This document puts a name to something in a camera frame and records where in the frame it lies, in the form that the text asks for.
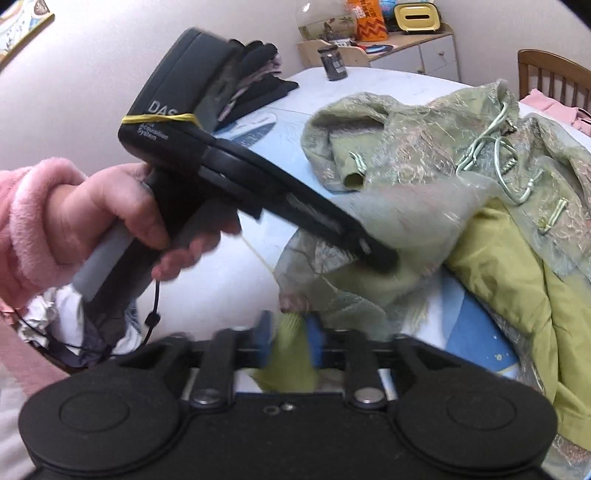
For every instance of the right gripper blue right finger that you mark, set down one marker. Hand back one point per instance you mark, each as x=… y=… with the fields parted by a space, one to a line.
x=316 y=339

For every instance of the pile of white pink clothes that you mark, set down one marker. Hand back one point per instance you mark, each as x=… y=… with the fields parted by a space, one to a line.
x=56 y=324

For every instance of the pink fleece sleeve forearm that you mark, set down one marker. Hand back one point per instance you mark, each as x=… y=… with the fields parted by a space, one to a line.
x=27 y=265

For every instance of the wooden chair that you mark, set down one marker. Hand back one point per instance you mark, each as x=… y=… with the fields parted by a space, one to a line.
x=555 y=76

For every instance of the person's left hand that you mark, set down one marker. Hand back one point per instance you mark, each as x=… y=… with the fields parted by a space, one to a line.
x=77 y=217

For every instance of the dark jar on table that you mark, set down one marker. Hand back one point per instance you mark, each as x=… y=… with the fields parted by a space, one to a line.
x=332 y=62

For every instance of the pink garment on chair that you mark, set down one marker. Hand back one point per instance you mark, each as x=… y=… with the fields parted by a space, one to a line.
x=576 y=117

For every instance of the white sideboard cabinet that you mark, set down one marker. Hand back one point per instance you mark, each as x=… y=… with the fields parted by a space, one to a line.
x=431 y=54

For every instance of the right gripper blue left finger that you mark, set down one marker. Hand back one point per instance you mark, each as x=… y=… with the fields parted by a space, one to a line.
x=262 y=338

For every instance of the green embroidered sheer jacket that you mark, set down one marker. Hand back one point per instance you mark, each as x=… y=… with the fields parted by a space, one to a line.
x=464 y=182

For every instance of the orange patterned bag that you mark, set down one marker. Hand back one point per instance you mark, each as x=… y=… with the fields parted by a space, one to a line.
x=370 y=22

